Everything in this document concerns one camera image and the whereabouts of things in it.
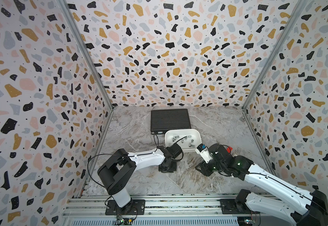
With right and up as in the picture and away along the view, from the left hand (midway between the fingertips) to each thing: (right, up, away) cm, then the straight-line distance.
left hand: (174, 170), depth 86 cm
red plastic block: (+38, +10, +12) cm, 41 cm away
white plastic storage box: (+10, +17, +16) cm, 25 cm away
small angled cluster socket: (0, +18, +15) cm, 23 cm away
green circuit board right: (+37, -20, -16) cm, 45 cm away
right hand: (+12, +6, -10) cm, 17 cm away
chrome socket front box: (+13, +16, +14) cm, 25 cm away
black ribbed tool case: (-9, +31, +20) cm, 38 cm away
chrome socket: (+8, +18, +15) cm, 25 cm away
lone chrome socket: (+11, +19, +17) cm, 28 cm away
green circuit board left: (-25, -20, -16) cm, 36 cm away
